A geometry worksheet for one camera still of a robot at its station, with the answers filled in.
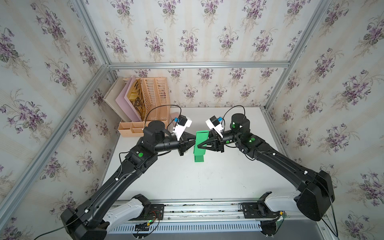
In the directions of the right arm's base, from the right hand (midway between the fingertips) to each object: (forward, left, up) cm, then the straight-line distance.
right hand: (200, 146), depth 62 cm
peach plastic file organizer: (+56, +33, -18) cm, 67 cm away
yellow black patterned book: (+42, +43, -11) cm, 61 cm away
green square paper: (+9, 0, -31) cm, 32 cm away
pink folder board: (+32, +46, -3) cm, 57 cm away
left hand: (0, 0, +3) cm, 3 cm away
